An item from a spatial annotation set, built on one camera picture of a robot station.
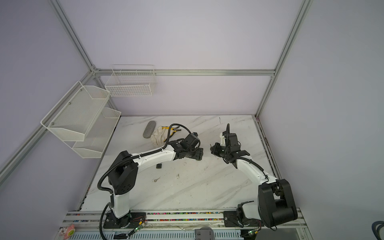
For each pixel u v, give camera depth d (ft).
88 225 2.41
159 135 3.51
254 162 1.80
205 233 2.26
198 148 2.39
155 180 2.83
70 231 2.22
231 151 2.21
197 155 2.63
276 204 1.37
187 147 2.26
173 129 3.64
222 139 2.62
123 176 1.58
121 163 1.68
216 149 2.51
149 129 3.56
